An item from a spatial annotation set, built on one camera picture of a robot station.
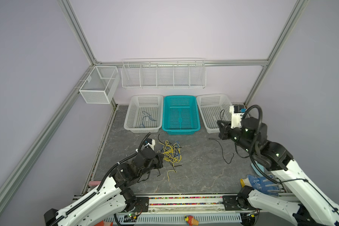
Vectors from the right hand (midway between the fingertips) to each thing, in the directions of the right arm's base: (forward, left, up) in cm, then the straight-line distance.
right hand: (218, 122), depth 63 cm
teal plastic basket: (+34, +16, -35) cm, 51 cm away
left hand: (-9, +26, -19) cm, 33 cm away
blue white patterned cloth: (-18, -30, -36) cm, 50 cm away
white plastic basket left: (+46, +41, -33) cm, 70 cm away
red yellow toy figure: (-34, +13, -33) cm, 49 cm away
